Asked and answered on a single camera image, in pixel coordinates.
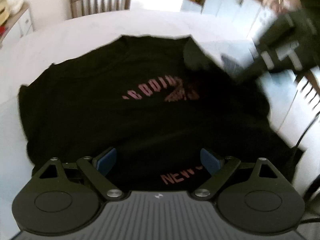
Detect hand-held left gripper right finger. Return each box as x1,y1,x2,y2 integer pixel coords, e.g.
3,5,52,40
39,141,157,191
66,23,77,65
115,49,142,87
192,148,288,200

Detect yellow tissue box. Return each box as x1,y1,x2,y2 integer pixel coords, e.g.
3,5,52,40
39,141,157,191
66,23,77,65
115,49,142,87
0,0,11,18

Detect white fluffy item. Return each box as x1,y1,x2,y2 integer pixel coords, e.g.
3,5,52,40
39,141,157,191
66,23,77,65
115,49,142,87
7,0,25,12

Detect white drawer sideboard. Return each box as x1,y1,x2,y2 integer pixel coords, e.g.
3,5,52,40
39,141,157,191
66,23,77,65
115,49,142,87
0,2,35,48

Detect black t-shirt with pink print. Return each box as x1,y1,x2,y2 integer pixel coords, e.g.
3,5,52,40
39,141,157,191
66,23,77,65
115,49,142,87
17,34,304,193

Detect white tall cabinets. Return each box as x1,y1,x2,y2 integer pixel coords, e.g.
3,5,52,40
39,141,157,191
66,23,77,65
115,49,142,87
180,0,278,40

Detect wooden slat-back chair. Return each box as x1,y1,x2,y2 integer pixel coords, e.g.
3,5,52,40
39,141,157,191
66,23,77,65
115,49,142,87
70,0,132,20

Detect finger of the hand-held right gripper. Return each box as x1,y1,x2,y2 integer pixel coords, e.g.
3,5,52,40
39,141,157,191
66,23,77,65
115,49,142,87
220,52,266,84

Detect black cable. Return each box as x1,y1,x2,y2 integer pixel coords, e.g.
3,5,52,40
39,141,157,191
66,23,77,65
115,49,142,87
294,115,320,155
299,177,320,227

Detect wooden chair with black seat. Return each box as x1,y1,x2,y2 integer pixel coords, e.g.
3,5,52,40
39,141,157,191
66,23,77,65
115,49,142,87
294,69,320,112

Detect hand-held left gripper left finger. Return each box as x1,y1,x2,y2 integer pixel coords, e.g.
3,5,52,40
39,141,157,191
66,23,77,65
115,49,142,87
31,148,123,200

